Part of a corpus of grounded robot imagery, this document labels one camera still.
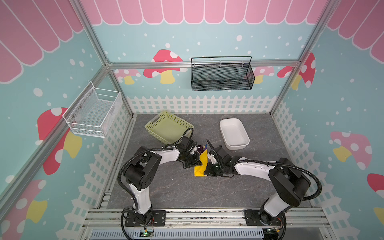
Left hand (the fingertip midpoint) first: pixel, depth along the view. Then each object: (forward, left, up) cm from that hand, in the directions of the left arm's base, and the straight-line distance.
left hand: (202, 166), depth 91 cm
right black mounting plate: (-27, -25, 0) cm, 37 cm away
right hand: (-5, 0, +2) cm, 5 cm away
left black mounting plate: (-28, +24, 0) cm, 37 cm away
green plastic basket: (+32, +26, -2) cm, 41 cm away
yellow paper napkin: (-3, +1, -1) cm, 3 cm away
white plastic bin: (+25, -23, 0) cm, 34 cm away
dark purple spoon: (+12, +2, +1) cm, 12 cm away
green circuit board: (-34, +25, -3) cm, 43 cm away
